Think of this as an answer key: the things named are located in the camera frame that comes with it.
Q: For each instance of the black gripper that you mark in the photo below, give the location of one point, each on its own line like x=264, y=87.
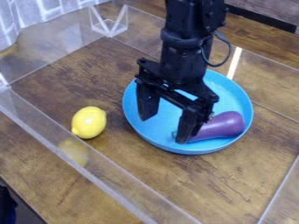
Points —
x=175, y=79

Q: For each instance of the blue round plastic tray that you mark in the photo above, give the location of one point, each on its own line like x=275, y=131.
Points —
x=175, y=129

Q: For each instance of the purple toy eggplant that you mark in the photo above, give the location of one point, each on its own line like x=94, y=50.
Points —
x=227, y=124

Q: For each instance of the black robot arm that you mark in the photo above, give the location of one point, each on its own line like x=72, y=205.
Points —
x=195, y=18

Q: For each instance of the yellow toy lemon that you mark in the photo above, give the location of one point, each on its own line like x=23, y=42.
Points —
x=88, y=122

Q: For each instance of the white patterned curtain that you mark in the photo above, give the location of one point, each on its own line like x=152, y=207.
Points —
x=22, y=13

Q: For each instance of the clear acrylic enclosure wall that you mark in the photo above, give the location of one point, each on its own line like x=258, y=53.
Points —
x=114, y=179

